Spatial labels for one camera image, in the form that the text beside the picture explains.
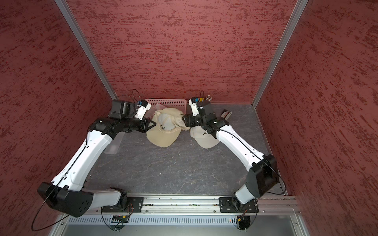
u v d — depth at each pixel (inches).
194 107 27.8
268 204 29.8
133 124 23.9
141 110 25.7
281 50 34.5
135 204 29.3
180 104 46.2
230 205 29.1
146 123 24.9
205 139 38.6
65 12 28.8
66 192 14.6
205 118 23.5
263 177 16.3
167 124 33.2
